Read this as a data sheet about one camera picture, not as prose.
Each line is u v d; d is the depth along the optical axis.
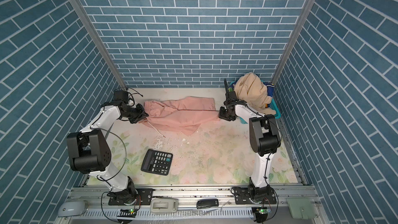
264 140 0.53
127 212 0.72
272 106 1.00
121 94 0.72
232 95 0.83
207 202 0.70
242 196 0.74
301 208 0.70
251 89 1.02
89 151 0.46
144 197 0.74
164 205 0.70
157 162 0.83
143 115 0.87
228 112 0.76
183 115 0.98
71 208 0.65
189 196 0.75
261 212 0.71
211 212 0.71
